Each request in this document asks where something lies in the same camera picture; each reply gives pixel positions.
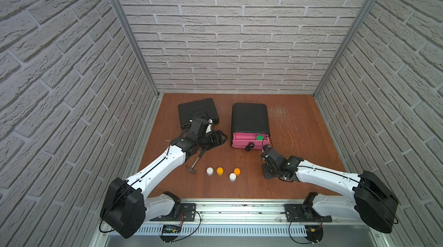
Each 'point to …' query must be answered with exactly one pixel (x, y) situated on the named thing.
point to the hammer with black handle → (191, 169)
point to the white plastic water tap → (209, 128)
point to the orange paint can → (237, 171)
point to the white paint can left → (210, 171)
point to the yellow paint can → (220, 171)
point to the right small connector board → (314, 232)
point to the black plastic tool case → (204, 109)
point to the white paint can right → (232, 177)
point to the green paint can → (259, 137)
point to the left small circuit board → (169, 233)
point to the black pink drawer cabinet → (250, 126)
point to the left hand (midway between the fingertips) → (220, 134)
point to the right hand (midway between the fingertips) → (267, 169)
